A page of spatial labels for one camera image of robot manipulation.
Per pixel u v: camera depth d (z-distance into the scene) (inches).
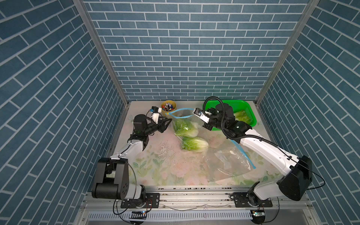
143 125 26.7
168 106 40.2
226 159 35.0
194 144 34.0
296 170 16.4
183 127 31.3
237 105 44.4
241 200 29.0
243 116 39.2
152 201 28.8
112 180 16.8
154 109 28.4
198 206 28.8
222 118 22.0
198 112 24.6
